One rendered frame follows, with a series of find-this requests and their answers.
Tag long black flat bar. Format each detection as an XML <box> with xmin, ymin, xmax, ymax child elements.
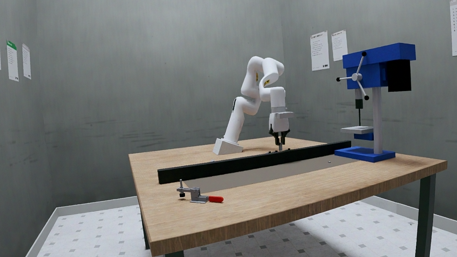
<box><xmin>157</xmin><ymin>140</ymin><xmax>351</xmax><ymax>184</ymax></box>

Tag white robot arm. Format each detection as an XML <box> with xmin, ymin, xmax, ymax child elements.
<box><xmin>221</xmin><ymin>56</ymin><xmax>295</xmax><ymax>145</ymax></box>

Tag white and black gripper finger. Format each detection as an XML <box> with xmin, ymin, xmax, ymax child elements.
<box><xmin>269</xmin><ymin>126</ymin><xmax>280</xmax><ymax>146</ymax></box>
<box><xmin>280</xmin><ymin>129</ymin><xmax>290</xmax><ymax>145</ymax></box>

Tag grey toggle clamp with red handle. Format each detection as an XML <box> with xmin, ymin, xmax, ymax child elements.
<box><xmin>177</xmin><ymin>179</ymin><xmax>224</xmax><ymax>204</ymax></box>

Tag blue drill press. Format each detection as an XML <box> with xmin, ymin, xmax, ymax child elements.
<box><xmin>335</xmin><ymin>43</ymin><xmax>416</xmax><ymax>163</ymax></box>

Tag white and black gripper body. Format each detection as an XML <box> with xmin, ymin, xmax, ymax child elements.
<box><xmin>269</xmin><ymin>113</ymin><xmax>289</xmax><ymax>132</ymax></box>

